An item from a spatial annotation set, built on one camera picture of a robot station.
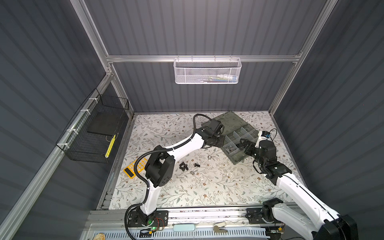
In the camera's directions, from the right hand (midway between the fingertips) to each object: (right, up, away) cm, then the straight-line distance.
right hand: (249, 142), depth 81 cm
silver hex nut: (-21, -11, +14) cm, 27 cm away
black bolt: (-29, -15, +10) cm, 34 cm away
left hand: (-13, 0, +7) cm, 15 cm away
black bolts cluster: (-36, -16, +10) cm, 41 cm away
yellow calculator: (-69, -18, +7) cm, 72 cm away
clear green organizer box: (-1, +7, +28) cm, 29 cm away
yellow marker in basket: (-70, -1, -13) cm, 71 cm away
